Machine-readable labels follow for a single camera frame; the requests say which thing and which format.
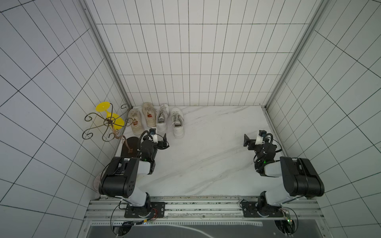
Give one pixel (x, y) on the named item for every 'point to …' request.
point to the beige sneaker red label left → (135, 118)
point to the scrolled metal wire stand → (111, 131)
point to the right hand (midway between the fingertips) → (254, 132)
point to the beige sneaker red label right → (150, 113)
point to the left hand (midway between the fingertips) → (157, 135)
